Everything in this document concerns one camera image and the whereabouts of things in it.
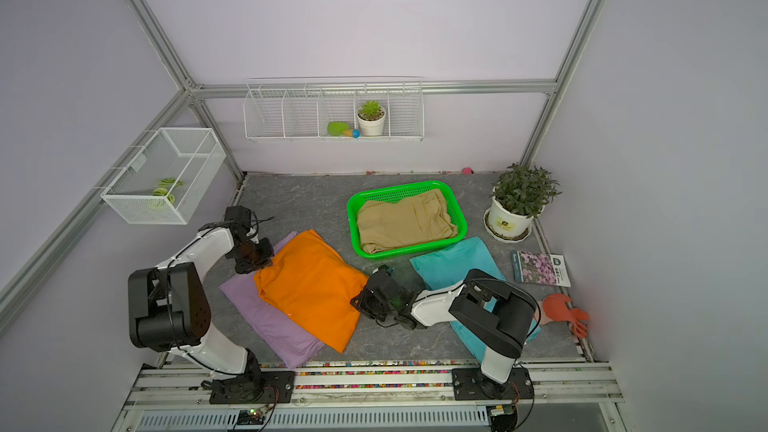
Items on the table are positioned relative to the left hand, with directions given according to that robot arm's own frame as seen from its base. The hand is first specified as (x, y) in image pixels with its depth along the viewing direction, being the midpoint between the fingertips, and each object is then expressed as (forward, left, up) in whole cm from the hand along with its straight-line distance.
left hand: (271, 262), depth 90 cm
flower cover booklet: (-6, -83, -4) cm, 84 cm away
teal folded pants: (-4, -55, -3) cm, 55 cm away
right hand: (-13, -23, -2) cm, 27 cm away
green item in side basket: (+12, +22, +24) cm, 35 cm away
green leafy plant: (+10, -78, +16) cm, 80 cm away
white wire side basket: (+24, +21, +23) cm, 39 cm away
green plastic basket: (+24, -41, +2) cm, 47 cm away
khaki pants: (+12, -35, -1) cm, 37 cm away
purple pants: (-23, -8, -4) cm, 24 cm away
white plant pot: (+7, -75, +3) cm, 76 cm away
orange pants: (-7, -12, -3) cm, 14 cm away
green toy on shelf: (+37, -23, +21) cm, 48 cm away
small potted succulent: (+32, -33, +28) cm, 54 cm away
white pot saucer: (+6, -76, -5) cm, 76 cm away
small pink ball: (+40, -71, -6) cm, 82 cm away
